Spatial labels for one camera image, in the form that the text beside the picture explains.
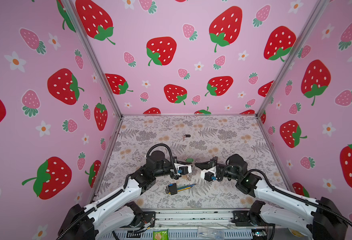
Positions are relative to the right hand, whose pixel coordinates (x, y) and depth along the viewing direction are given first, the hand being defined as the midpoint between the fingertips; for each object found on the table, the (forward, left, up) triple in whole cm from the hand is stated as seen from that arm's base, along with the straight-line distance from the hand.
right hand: (196, 160), depth 71 cm
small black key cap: (+31, +7, -21) cm, 38 cm away
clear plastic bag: (-25, -12, -21) cm, 35 cm away
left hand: (0, +3, -1) cm, 3 cm away
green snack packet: (-29, +14, -21) cm, 39 cm away
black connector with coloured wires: (-8, +12, -22) cm, 26 cm away
